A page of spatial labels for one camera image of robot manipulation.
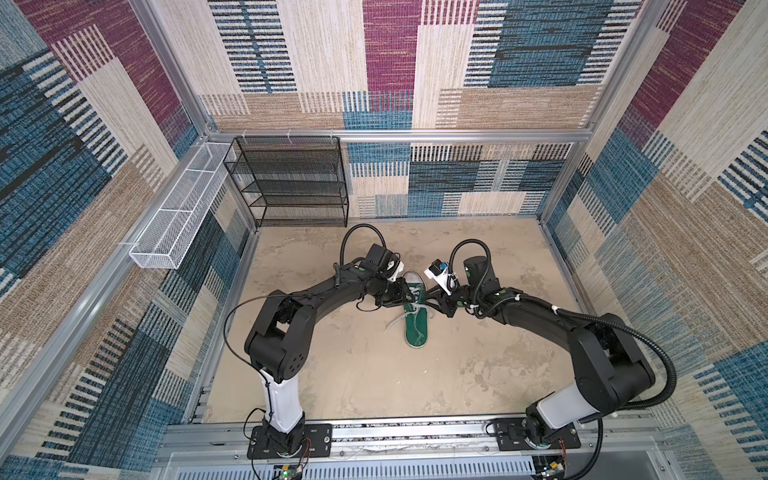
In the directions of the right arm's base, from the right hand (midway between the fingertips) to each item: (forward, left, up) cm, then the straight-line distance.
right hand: (426, 299), depth 87 cm
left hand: (+1, +3, 0) cm, 4 cm away
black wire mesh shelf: (+45, +45, +8) cm, 64 cm away
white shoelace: (+7, +3, -6) cm, 10 cm away
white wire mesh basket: (+18, +78, +9) cm, 80 cm away
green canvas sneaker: (-2, +3, -5) cm, 6 cm away
